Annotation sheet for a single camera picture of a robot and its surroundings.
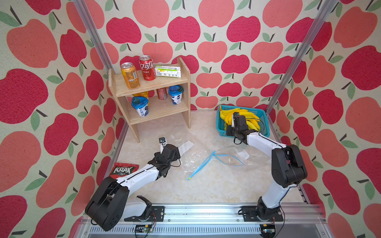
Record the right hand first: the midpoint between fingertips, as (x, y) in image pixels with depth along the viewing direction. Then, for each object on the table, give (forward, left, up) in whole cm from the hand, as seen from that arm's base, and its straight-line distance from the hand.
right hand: (230, 130), depth 97 cm
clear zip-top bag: (-18, +23, -8) cm, 30 cm away
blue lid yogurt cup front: (-3, +54, +22) cm, 58 cm away
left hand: (-19, +36, -2) cm, 41 cm away
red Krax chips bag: (-31, +65, -6) cm, 73 cm away
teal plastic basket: (+3, -23, -3) cm, 24 cm away
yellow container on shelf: (+6, +57, +22) cm, 61 cm away
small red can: (+13, +46, +18) cm, 51 cm away
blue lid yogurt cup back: (+10, +37, +21) cm, 43 cm away
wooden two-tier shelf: (+4, +48, +12) cm, 50 cm away
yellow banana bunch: (+9, -15, +1) cm, 18 cm away
